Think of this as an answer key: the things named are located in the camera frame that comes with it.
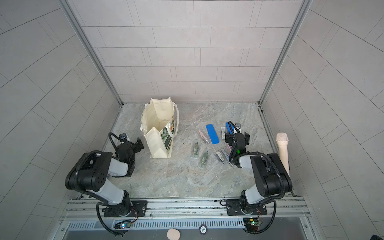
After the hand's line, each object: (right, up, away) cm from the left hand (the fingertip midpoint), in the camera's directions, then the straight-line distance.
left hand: (134, 138), depth 93 cm
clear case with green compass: (+39, -8, -4) cm, 40 cm away
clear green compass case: (+44, -12, -7) cm, 46 cm away
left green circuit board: (+8, -34, -28) cm, 45 cm away
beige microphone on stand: (+76, +4, -31) cm, 83 cm away
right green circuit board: (+65, -36, -25) cm, 79 cm away
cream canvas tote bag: (+14, +8, +9) cm, 18 cm away
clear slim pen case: (+58, -10, -6) cm, 59 cm away
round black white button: (+43, -37, -27) cm, 63 cm away
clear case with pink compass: (+44, 0, +3) cm, 44 cm away
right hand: (+65, +5, +1) cm, 65 cm away
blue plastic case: (+50, +2, +6) cm, 50 cm away
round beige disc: (+30, -37, -30) cm, 56 cm away
